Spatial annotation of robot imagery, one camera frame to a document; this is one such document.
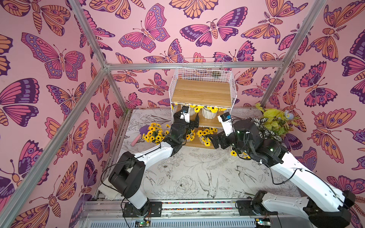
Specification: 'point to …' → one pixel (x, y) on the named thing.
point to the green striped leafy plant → (274, 123)
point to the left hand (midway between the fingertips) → (192, 111)
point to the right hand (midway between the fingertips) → (217, 129)
